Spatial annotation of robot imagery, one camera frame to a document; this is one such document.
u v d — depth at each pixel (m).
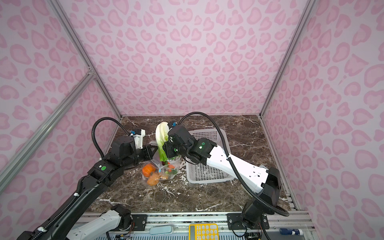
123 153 0.53
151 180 0.82
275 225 0.72
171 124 0.62
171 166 0.85
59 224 0.39
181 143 0.52
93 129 0.51
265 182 0.41
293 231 0.69
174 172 0.83
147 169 0.83
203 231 0.70
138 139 0.64
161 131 0.66
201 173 0.89
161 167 0.69
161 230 0.69
